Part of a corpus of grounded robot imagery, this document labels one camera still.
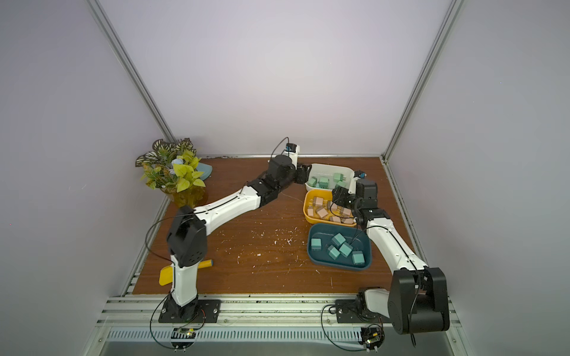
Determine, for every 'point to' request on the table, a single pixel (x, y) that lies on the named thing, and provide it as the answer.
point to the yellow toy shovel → (166, 272)
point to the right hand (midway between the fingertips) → (342, 186)
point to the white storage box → (326, 177)
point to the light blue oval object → (204, 167)
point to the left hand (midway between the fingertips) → (310, 164)
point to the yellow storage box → (332, 207)
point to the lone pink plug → (310, 211)
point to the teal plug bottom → (333, 252)
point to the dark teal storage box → (339, 246)
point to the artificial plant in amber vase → (172, 167)
